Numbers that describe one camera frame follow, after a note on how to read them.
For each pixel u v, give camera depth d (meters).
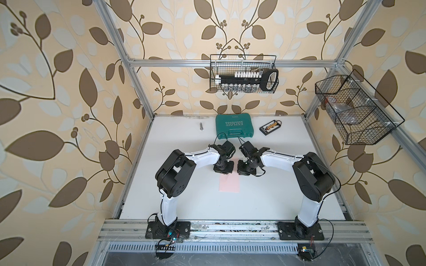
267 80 0.84
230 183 0.90
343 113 0.70
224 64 0.91
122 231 0.76
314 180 0.49
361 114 0.73
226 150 0.76
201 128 1.12
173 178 0.50
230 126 1.08
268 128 1.12
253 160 0.70
